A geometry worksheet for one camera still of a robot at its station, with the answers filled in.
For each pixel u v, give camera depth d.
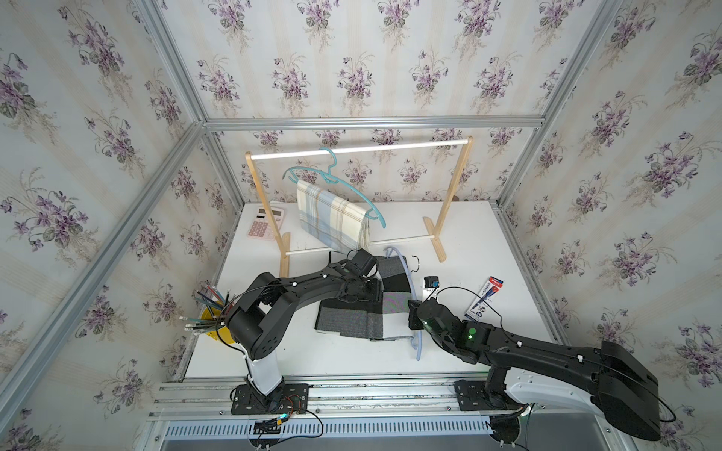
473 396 0.73
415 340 0.81
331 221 0.87
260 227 1.11
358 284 0.76
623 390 0.41
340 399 0.75
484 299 0.91
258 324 0.46
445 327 0.60
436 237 1.07
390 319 0.86
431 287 0.71
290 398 0.73
